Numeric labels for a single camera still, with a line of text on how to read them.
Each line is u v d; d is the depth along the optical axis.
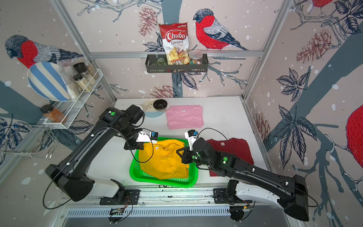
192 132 0.62
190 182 0.75
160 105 1.11
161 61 0.92
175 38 0.80
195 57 0.82
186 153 0.59
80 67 0.79
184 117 1.07
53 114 0.61
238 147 0.93
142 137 0.60
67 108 0.74
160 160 0.70
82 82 0.76
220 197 0.72
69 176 0.39
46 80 0.67
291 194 0.40
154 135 0.60
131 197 0.73
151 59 0.92
